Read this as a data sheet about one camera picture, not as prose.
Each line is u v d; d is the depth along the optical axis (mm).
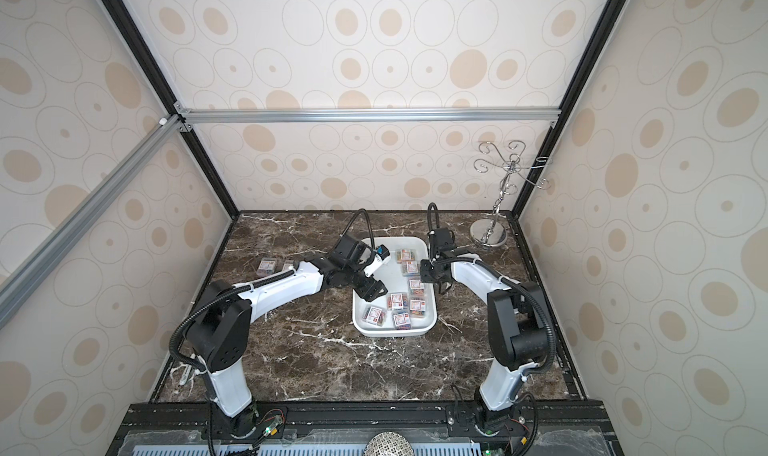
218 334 471
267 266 1011
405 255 1033
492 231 1098
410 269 1000
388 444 687
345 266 702
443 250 727
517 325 478
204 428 728
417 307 910
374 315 897
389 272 1016
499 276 530
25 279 521
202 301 1026
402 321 879
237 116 900
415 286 965
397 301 921
